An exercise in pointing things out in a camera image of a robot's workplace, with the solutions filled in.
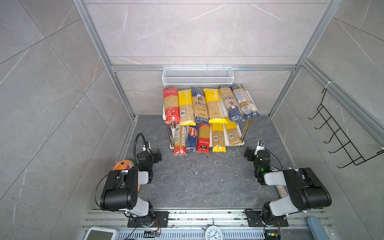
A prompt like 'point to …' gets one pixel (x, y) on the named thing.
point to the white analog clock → (213, 232)
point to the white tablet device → (101, 233)
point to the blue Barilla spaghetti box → (192, 132)
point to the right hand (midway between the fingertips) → (254, 146)
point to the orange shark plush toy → (125, 165)
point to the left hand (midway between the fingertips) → (150, 147)
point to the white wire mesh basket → (208, 77)
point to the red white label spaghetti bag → (180, 139)
